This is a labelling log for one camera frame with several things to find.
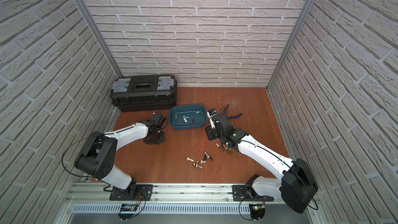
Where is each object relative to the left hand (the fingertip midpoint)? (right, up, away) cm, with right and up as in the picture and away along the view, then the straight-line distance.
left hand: (161, 138), depth 92 cm
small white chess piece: (+25, -11, -9) cm, 29 cm away
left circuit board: (-11, -29, -19) cm, 36 cm away
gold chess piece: (+8, +12, +9) cm, 16 cm away
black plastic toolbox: (-11, +28, +2) cm, 30 cm away
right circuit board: (+51, -29, -22) cm, 62 cm away
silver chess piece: (+13, +11, +8) cm, 19 cm away
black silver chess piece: (+27, -9, -7) cm, 30 cm away
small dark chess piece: (+19, +10, +8) cm, 23 cm away
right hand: (+30, +8, -9) cm, 32 cm away
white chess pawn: (+18, -9, -8) cm, 22 cm away
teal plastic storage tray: (+15, +13, +9) cm, 22 cm away
